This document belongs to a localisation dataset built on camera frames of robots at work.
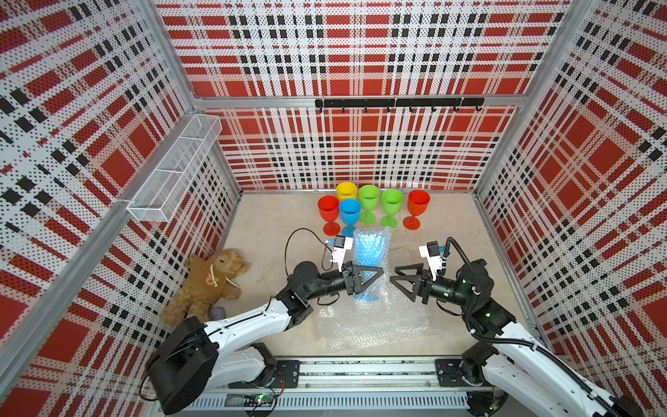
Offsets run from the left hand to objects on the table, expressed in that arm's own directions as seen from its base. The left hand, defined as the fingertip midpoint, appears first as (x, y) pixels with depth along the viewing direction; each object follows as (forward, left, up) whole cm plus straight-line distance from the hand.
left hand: (384, 271), depth 66 cm
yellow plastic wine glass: (+45, +10, -16) cm, 49 cm away
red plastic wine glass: (+34, -17, -11) cm, 39 cm away
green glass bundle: (+34, -7, -11) cm, 37 cm away
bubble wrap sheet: (-5, -6, -23) cm, 24 cm away
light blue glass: (+31, +9, -13) cm, 35 cm away
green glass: (+38, +1, -12) cm, 39 cm away
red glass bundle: (+31, +17, -10) cm, 37 cm away
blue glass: (+2, +4, +8) cm, 9 cm away
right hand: (0, -4, -3) cm, 5 cm away
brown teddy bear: (+6, +56, -18) cm, 59 cm away
